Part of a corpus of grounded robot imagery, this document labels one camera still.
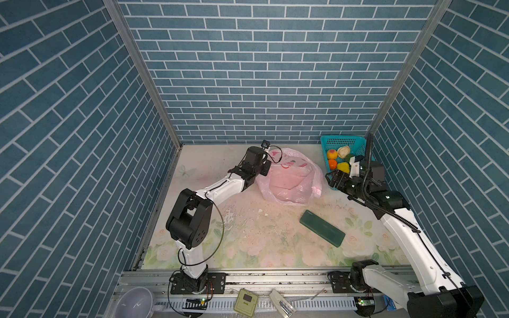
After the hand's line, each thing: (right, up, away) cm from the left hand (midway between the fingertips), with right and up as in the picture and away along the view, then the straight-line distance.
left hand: (265, 158), depth 92 cm
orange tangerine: (+37, -3, +14) cm, 39 cm away
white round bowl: (-45, -50, -25) cm, 72 cm away
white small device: (+7, -53, -24) cm, 58 cm away
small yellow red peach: (+38, +2, +19) cm, 43 cm away
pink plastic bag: (+14, -11, +16) cm, 24 cm away
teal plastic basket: (+53, +7, +21) cm, 58 cm away
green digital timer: (-7, -51, -24) cm, 57 cm away
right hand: (+26, -7, -15) cm, 31 cm away
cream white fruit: (+45, +4, +19) cm, 48 cm away
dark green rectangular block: (+26, -31, -5) cm, 41 cm away
